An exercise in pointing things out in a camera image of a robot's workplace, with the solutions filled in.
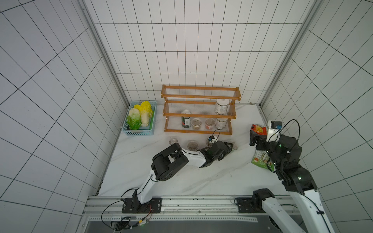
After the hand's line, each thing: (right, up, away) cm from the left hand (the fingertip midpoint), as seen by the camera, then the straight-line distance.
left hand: (229, 150), depth 89 cm
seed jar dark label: (-36, +5, +4) cm, 37 cm away
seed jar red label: (-23, +3, +1) cm, 23 cm away
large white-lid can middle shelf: (-5, +28, -1) cm, 28 cm away
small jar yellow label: (-21, +16, +10) cm, 28 cm away
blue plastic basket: (-60, +20, +12) cm, 64 cm away
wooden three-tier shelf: (-15, +26, +8) cm, 31 cm away
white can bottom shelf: (-4, +16, +8) cm, 19 cm away
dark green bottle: (-28, +18, +9) cm, 34 cm away
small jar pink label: (-11, +16, +9) cm, 22 cm away
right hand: (+6, +15, -21) cm, 26 cm away
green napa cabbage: (-64, +19, +8) cm, 67 cm away
